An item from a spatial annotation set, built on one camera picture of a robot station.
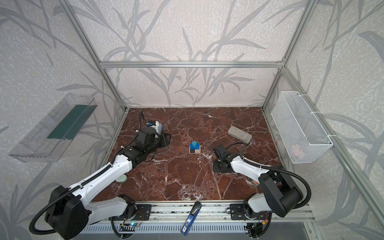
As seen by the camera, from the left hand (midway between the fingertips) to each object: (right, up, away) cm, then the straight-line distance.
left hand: (170, 131), depth 82 cm
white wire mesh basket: (+60, +2, -19) cm, 63 cm away
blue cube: (+11, -11, +10) cm, 19 cm away
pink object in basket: (+65, -9, -9) cm, 66 cm away
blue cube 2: (+15, -10, +10) cm, 21 cm away
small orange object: (+48, -28, +1) cm, 55 cm away
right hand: (+27, -20, +9) cm, 35 cm away
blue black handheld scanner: (+12, -40, -13) cm, 44 cm away
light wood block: (+15, -14, +12) cm, 24 cm away
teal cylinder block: (+13, -8, +9) cm, 17 cm away
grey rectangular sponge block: (+44, -4, +20) cm, 48 cm away
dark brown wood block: (+11, -13, +12) cm, 21 cm away
